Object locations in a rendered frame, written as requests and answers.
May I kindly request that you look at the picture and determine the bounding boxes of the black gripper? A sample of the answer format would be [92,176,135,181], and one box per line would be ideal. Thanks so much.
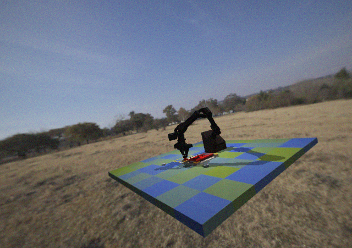
[177,138,193,156]

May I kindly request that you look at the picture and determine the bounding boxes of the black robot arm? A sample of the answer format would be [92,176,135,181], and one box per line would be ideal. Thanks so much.
[168,107,221,148]

